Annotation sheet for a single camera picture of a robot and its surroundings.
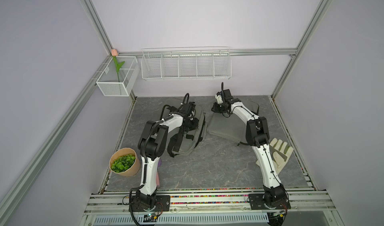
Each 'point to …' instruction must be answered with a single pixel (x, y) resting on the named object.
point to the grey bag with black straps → (180, 141)
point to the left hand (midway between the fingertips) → (198, 128)
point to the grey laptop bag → (232, 127)
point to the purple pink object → (157, 173)
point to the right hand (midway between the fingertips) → (212, 107)
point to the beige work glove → (280, 153)
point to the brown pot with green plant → (124, 162)
